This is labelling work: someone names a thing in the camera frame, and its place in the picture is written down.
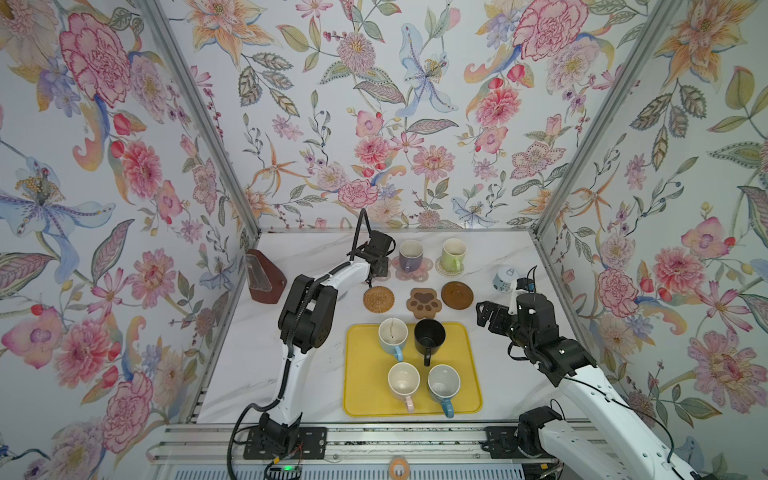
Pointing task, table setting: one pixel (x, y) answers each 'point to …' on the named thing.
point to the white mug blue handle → (443, 383)
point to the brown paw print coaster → (423, 302)
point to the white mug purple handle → (411, 253)
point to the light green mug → (453, 254)
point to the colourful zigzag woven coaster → (449, 274)
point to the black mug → (429, 335)
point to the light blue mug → (393, 335)
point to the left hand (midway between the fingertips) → (379, 264)
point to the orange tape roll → (399, 460)
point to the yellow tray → (376, 384)
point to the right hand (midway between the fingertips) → (491, 307)
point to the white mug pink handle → (404, 379)
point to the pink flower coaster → (419, 275)
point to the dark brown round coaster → (457, 295)
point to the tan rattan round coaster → (378, 299)
